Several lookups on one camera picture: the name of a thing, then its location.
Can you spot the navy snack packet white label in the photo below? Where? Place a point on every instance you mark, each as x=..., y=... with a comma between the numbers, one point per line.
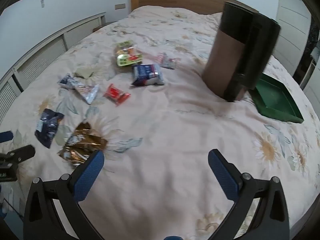
x=48, y=127

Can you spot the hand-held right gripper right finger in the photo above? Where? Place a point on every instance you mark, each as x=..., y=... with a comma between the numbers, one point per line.
x=222, y=172

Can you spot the dark blue snack packet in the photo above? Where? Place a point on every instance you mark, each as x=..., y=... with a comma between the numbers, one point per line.
x=67, y=80

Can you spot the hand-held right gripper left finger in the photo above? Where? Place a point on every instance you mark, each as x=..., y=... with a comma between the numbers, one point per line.
x=88, y=175

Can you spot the silver snack packet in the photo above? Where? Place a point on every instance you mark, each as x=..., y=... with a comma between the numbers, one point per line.
x=86, y=92

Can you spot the gold snack packet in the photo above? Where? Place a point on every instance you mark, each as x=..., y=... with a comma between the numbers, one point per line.
x=80, y=145

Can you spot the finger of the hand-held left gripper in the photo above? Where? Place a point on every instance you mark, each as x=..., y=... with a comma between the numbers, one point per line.
x=21, y=153
x=5, y=136

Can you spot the tall brown and black box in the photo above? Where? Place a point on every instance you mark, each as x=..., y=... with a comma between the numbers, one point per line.
x=232, y=52

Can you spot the red snack packet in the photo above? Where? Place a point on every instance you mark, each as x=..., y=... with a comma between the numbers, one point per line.
x=116, y=94

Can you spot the white wardrobe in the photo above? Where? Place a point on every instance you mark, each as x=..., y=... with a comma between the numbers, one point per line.
x=292, y=22

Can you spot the blue and white snack packet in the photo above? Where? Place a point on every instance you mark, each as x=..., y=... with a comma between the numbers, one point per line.
x=147, y=75

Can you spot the pink and white snack packet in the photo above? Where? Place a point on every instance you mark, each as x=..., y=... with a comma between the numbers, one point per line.
x=167, y=60

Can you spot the green tray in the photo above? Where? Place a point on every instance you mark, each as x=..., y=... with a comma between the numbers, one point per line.
x=275, y=100

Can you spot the wall socket plate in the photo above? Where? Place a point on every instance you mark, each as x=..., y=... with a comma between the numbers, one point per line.
x=120, y=6

